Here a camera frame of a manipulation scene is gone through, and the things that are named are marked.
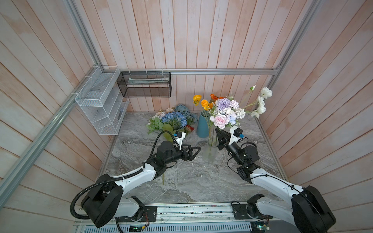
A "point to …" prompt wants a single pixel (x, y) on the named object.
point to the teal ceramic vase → (202, 130)
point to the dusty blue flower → (182, 108)
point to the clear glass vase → (210, 151)
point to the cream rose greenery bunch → (156, 123)
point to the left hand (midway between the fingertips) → (195, 150)
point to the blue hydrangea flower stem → (174, 117)
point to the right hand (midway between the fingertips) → (217, 128)
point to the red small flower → (190, 127)
